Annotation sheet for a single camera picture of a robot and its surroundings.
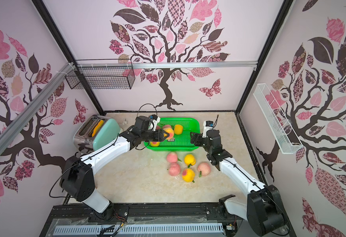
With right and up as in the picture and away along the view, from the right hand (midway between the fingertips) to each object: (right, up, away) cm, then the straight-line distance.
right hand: (195, 134), depth 84 cm
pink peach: (-18, +5, +19) cm, 27 cm away
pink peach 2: (-14, -14, +5) cm, 20 cm away
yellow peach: (-10, +2, +20) cm, 22 cm away
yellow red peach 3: (-4, -23, -3) cm, 23 cm away
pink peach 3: (-12, -20, -1) cm, 24 cm away
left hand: (-18, -1, 0) cm, 18 cm away
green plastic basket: (-8, -7, +19) cm, 21 cm away
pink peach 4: (+6, -20, 0) cm, 20 cm away
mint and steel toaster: (-60, +1, +3) cm, 61 cm away
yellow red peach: (-25, -7, +10) cm, 28 cm away
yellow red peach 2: (-15, +2, -1) cm, 15 cm away
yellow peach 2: (-3, -15, +4) cm, 16 cm away
